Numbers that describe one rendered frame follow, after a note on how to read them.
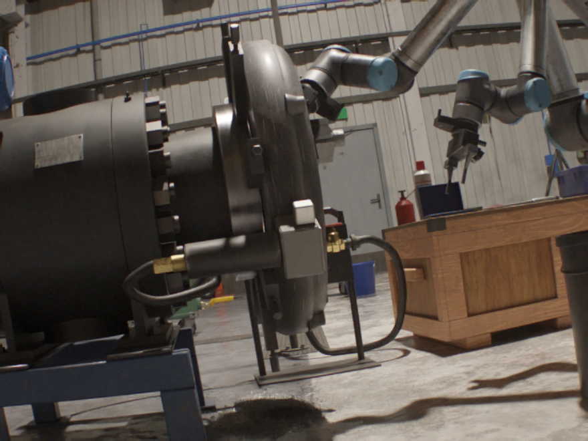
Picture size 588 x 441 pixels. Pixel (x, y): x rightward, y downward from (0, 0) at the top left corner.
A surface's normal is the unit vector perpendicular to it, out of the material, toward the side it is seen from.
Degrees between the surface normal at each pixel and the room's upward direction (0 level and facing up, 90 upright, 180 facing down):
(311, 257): 113
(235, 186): 93
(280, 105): 69
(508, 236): 90
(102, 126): 52
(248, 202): 103
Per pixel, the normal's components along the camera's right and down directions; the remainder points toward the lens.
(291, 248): 0.18, 0.34
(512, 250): 0.13, -0.04
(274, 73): 0.03, -0.63
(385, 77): 0.81, 0.19
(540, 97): 0.43, 0.00
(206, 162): 0.00, -0.42
